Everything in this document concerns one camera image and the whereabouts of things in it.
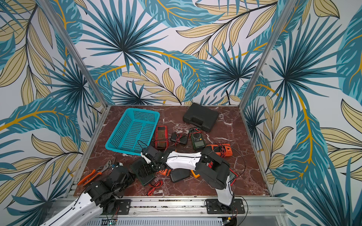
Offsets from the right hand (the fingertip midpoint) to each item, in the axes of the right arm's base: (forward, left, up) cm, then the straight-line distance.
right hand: (144, 172), depth 82 cm
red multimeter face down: (+22, -9, +1) cm, 23 cm away
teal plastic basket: (+32, +12, -3) cm, 35 cm away
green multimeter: (+26, -32, -1) cm, 41 cm away
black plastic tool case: (+40, -37, +1) cm, 55 cm away
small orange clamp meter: (+13, -49, -1) cm, 51 cm away
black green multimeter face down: (-3, -3, +10) cm, 11 cm away
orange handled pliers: (+2, +28, -3) cm, 28 cm away
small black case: (-2, -19, -1) cm, 19 cm away
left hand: (-3, +5, -3) cm, 7 cm away
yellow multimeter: (-3, -30, -2) cm, 30 cm away
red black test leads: (-6, -7, -3) cm, 10 cm away
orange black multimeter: (0, -13, 0) cm, 13 cm away
